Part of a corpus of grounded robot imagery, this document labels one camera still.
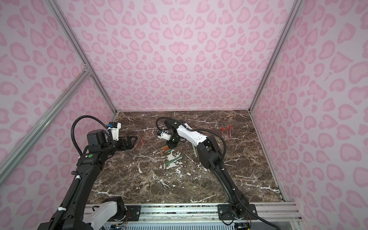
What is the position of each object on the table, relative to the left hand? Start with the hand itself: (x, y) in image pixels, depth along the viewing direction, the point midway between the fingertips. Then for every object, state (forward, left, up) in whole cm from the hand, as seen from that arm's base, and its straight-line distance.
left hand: (129, 135), depth 78 cm
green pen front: (-4, -22, -22) cm, 32 cm away
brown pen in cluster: (+4, -15, -22) cm, 27 cm away
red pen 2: (+3, -16, -22) cm, 28 cm away
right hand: (+6, -21, -20) cm, 29 cm away
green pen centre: (+2, -36, -22) cm, 42 cm away
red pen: (+19, -58, -23) cm, 65 cm away
